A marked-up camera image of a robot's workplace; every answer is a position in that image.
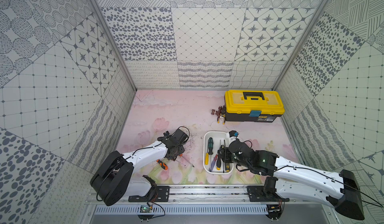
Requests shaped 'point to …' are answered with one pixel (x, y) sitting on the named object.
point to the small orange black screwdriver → (163, 165)
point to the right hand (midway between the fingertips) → (220, 153)
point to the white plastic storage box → (218, 137)
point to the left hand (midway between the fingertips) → (180, 148)
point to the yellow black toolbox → (253, 106)
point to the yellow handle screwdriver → (207, 156)
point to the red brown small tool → (213, 112)
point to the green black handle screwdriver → (210, 146)
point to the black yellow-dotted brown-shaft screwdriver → (227, 165)
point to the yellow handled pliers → (221, 113)
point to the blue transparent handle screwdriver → (213, 163)
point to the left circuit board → (145, 208)
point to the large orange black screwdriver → (181, 155)
